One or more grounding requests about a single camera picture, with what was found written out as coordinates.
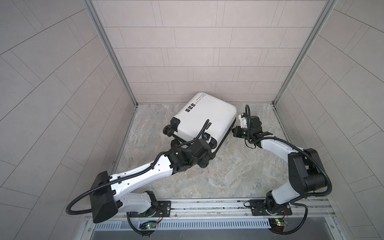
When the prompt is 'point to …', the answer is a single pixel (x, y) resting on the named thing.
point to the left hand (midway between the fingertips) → (209, 153)
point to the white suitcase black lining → (202, 116)
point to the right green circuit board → (277, 224)
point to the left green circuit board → (148, 225)
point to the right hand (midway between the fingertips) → (231, 129)
